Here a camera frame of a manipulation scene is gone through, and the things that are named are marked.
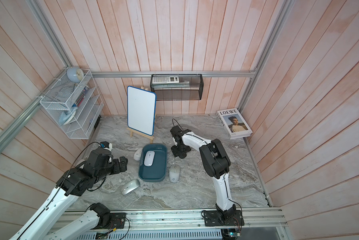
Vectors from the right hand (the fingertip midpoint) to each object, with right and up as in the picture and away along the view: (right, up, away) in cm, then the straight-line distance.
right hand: (180, 151), depth 100 cm
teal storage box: (-17, -8, -7) cm, 20 cm away
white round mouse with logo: (-28, -1, -5) cm, 28 cm away
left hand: (-31, -2, -28) cm, 42 cm away
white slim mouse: (-20, -4, -7) cm, 21 cm away
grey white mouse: (-4, -11, -13) cm, 17 cm away
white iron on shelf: (-63, +23, -19) cm, 70 cm away
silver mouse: (-28, -18, -16) cm, 37 cm away
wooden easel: (-34, +13, +3) cm, 36 cm away
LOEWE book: (+41, +20, +11) cm, 47 cm away
